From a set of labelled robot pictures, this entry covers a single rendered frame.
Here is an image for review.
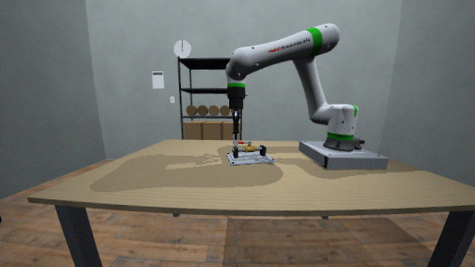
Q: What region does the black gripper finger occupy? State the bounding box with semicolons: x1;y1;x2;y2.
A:
232;111;239;146

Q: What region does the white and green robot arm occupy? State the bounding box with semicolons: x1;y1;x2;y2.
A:
225;23;365;152

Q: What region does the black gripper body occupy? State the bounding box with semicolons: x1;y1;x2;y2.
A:
229;98;243;115

